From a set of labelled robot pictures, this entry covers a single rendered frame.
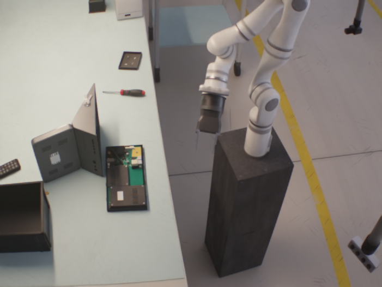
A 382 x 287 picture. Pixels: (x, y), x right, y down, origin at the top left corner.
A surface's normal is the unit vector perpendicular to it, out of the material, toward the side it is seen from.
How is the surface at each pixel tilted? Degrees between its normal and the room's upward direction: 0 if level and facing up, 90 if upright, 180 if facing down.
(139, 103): 0
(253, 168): 0
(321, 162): 0
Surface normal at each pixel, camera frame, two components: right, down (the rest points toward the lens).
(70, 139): 0.49, 0.68
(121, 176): 0.03, -0.65
